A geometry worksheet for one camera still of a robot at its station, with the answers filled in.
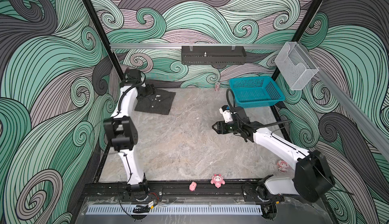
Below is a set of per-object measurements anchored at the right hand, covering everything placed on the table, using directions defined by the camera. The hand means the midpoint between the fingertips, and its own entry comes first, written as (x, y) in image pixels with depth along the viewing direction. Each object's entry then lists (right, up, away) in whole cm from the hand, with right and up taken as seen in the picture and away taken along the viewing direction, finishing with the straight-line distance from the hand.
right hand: (217, 125), depth 84 cm
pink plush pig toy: (-1, -26, -10) cm, 28 cm away
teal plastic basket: (+35, +21, +34) cm, 53 cm away
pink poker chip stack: (+6, +25, +33) cm, 42 cm away
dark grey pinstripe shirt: (-38, +13, +23) cm, 46 cm away
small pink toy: (-14, -29, -10) cm, 34 cm away
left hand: (-40, +20, +8) cm, 45 cm away
